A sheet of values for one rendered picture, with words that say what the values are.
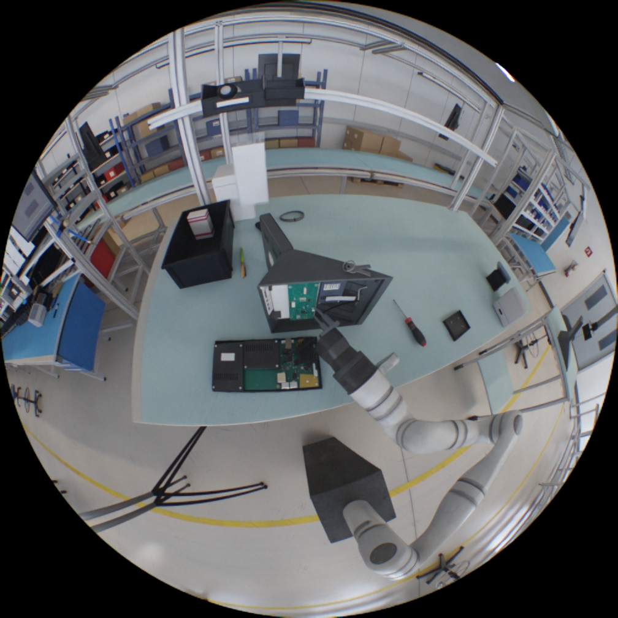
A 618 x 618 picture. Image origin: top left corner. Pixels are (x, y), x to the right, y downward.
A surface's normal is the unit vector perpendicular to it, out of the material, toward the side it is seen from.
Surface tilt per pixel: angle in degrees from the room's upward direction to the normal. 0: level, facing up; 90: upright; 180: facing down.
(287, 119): 90
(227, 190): 90
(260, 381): 0
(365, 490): 0
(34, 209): 101
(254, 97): 93
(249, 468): 0
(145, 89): 90
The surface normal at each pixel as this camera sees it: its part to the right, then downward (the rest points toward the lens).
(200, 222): 0.11, 0.87
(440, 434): 0.29, -0.45
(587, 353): -0.98, 0.16
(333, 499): 0.06, -0.48
